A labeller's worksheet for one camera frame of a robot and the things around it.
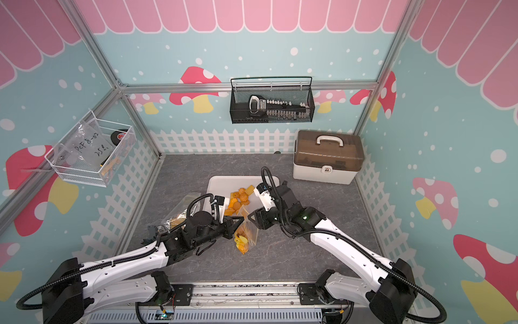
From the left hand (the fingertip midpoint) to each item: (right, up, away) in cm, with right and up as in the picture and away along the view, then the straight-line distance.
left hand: (244, 222), depth 76 cm
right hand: (+4, +4, -2) cm, 6 cm away
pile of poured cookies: (-5, +6, +22) cm, 23 cm away
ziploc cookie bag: (0, -7, +5) cm, 8 cm away
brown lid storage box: (+36, +26, +14) cm, 47 cm away
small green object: (+16, +32, +49) cm, 60 cm away
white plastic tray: (-14, +12, +31) cm, 36 cm away
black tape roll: (-52, +34, +5) cm, 62 cm away
